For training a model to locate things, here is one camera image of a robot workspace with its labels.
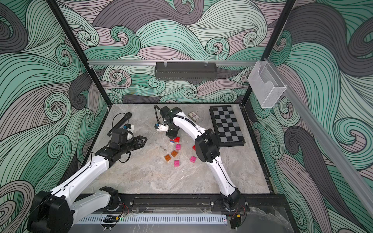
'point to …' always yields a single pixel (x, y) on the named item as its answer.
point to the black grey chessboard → (226, 126)
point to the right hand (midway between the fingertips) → (176, 133)
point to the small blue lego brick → (172, 141)
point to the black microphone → (127, 116)
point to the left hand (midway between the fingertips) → (144, 138)
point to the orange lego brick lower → (167, 158)
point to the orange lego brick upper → (174, 153)
